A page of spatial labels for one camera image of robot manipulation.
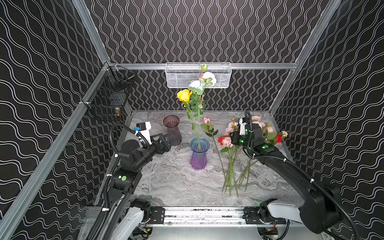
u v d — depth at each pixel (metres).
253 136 0.61
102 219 0.41
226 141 0.92
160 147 0.58
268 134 0.98
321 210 0.40
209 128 1.08
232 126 1.05
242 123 0.74
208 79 0.68
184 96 0.69
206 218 0.75
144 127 0.58
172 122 0.92
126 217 0.58
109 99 0.93
